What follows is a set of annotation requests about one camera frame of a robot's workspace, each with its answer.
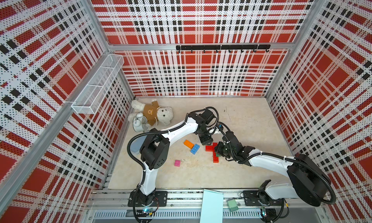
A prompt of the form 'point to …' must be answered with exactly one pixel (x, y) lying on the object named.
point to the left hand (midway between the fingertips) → (208, 139)
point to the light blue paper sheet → (212, 207)
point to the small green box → (232, 205)
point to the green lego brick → (217, 155)
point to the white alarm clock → (140, 122)
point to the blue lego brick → (195, 149)
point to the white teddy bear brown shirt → (155, 114)
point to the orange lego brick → (188, 143)
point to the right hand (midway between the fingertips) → (215, 148)
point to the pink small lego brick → (177, 163)
